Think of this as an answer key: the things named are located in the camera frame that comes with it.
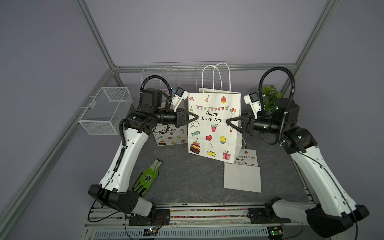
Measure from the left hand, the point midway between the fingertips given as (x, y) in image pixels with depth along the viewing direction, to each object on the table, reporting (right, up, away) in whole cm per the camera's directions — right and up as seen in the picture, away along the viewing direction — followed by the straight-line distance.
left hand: (197, 118), depth 60 cm
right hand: (+12, 0, -2) cm, 12 cm away
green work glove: (-29, -33, +24) cm, 50 cm away
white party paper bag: (+28, -32, +29) cm, 52 cm away
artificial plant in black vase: (+47, +17, +36) cm, 62 cm away
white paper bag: (-19, -8, +31) cm, 37 cm away
